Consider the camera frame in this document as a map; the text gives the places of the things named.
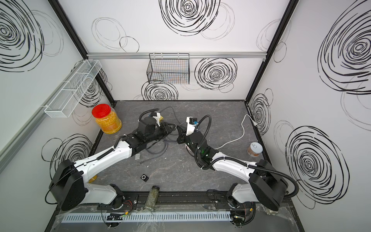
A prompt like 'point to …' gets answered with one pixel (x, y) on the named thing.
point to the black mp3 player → (144, 177)
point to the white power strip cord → (255, 124)
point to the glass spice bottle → (152, 198)
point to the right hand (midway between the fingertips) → (177, 128)
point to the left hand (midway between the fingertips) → (177, 126)
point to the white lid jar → (254, 149)
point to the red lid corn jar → (107, 118)
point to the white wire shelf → (65, 100)
